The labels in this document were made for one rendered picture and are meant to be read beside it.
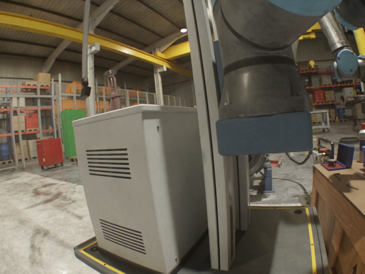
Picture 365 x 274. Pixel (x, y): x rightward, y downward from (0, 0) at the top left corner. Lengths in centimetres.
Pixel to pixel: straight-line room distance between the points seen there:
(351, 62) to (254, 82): 58
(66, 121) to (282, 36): 823
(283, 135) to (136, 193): 39
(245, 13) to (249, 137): 18
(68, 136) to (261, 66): 814
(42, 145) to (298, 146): 606
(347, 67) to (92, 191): 102
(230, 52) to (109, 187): 49
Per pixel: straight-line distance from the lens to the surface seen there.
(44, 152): 613
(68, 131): 835
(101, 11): 1071
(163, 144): 54
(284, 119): 31
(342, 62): 84
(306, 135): 31
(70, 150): 833
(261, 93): 32
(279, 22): 26
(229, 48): 38
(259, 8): 25
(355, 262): 81
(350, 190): 88
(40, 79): 1317
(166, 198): 56
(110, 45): 1108
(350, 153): 118
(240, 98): 33
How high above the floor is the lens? 78
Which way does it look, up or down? 3 degrees down
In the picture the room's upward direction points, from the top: 6 degrees counter-clockwise
